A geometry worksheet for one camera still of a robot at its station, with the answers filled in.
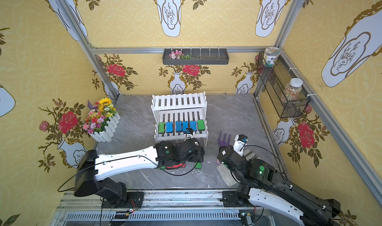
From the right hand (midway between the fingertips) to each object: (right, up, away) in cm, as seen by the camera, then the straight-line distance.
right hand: (223, 149), depth 73 cm
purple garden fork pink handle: (+4, -2, +22) cm, 23 cm away
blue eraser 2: (-23, +10, +13) cm, 28 cm away
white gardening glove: (+4, -16, +9) cm, 19 cm away
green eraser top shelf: (-12, -12, +11) cm, 20 cm away
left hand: (-14, -1, +3) cm, 14 cm away
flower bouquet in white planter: (-67, +13, +13) cm, 70 cm away
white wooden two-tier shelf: (-20, +21, +6) cm, 30 cm away
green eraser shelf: (-33, +9, +13) cm, 36 cm away
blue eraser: (-29, +9, +13) cm, 33 cm away
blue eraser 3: (-19, +10, +13) cm, 25 cm away
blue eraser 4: (-14, +11, +13) cm, 22 cm away
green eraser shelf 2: (-10, +11, +14) cm, 20 cm away
